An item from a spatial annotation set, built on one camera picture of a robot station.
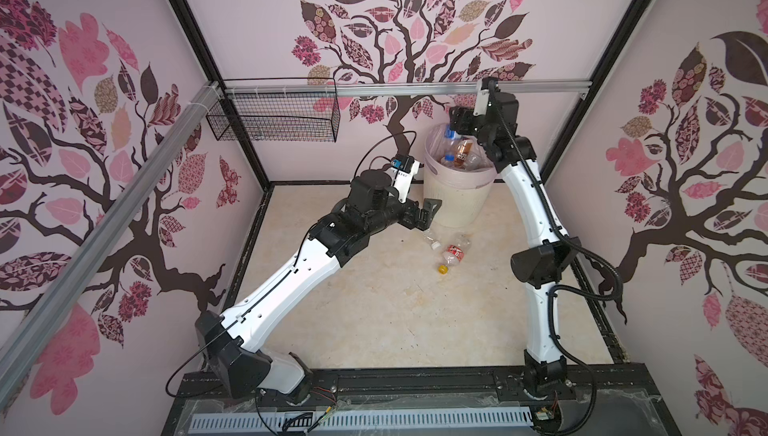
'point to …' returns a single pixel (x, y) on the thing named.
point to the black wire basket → (299, 109)
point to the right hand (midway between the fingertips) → (466, 102)
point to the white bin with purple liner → (459, 172)
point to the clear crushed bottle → (435, 245)
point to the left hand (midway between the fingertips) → (424, 200)
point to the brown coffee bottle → (463, 154)
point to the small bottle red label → (454, 253)
